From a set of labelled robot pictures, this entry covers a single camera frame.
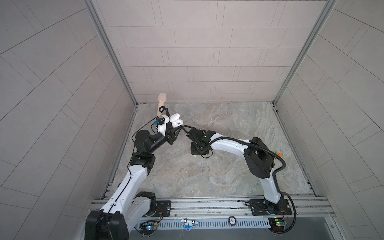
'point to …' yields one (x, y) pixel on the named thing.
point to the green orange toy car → (279, 154)
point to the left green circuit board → (147, 227)
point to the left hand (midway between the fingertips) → (180, 125)
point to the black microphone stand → (167, 112)
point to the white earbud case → (174, 118)
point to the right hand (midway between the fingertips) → (193, 153)
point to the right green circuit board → (276, 224)
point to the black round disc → (232, 221)
